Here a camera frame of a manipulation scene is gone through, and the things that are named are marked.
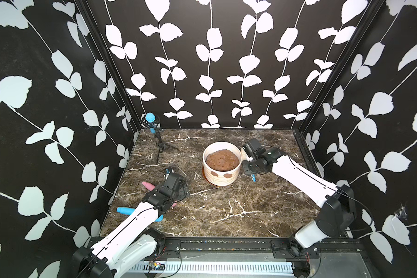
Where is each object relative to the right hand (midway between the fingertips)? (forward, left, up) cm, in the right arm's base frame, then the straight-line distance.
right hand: (244, 165), depth 84 cm
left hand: (-9, +32, -5) cm, 34 cm away
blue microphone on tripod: (+23, +51, +9) cm, 57 cm away
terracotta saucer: (0, +21, -12) cm, 24 cm away
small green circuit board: (-40, +39, -16) cm, 58 cm away
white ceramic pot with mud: (+4, +11, -4) cm, 12 cm away
